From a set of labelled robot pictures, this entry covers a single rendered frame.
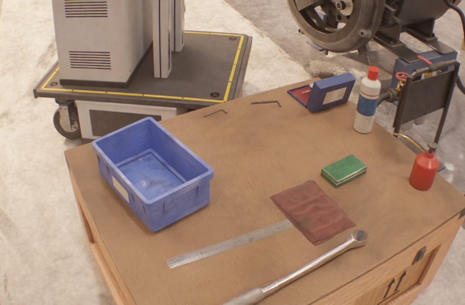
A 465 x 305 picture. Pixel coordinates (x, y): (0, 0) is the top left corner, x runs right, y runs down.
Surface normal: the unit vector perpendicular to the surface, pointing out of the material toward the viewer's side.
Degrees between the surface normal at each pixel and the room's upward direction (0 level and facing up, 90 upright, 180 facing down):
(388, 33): 90
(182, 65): 0
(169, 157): 90
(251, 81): 0
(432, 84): 90
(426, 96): 90
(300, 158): 0
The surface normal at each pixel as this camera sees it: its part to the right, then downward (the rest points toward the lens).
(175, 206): 0.66, 0.48
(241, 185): 0.05, -0.79
